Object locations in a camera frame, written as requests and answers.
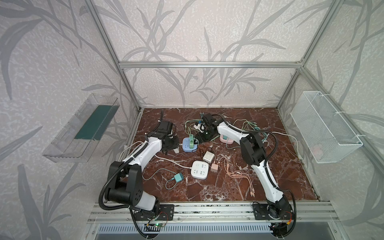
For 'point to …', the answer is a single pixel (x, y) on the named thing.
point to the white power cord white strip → (172, 162)
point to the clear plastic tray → (76, 139)
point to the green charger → (191, 141)
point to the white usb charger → (208, 157)
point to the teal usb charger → (179, 177)
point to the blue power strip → (185, 145)
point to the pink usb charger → (214, 167)
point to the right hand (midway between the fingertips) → (197, 137)
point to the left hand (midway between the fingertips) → (179, 139)
